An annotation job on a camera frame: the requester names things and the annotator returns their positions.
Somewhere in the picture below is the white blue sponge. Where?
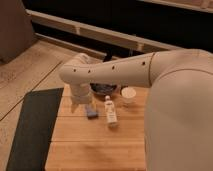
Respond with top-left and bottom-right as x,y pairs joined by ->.
85,104 -> 98,119

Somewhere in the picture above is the brown cabinet corner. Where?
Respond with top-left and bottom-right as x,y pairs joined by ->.
0,0 -> 36,63

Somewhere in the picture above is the white paper cup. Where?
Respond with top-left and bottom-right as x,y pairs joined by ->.
121,87 -> 136,104

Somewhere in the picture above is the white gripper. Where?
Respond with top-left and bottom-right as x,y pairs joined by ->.
70,84 -> 92,104

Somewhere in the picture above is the black floor mat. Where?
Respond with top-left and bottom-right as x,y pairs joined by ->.
6,88 -> 63,171

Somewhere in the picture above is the white plastic bottle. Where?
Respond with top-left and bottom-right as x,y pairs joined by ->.
104,95 -> 118,127

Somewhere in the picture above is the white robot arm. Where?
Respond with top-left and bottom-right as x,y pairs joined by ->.
59,49 -> 213,171

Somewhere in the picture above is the dark ceramic bowl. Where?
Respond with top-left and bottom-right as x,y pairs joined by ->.
90,83 -> 117,96

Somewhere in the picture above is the wooden shelf rail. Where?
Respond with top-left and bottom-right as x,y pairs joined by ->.
25,8 -> 213,73

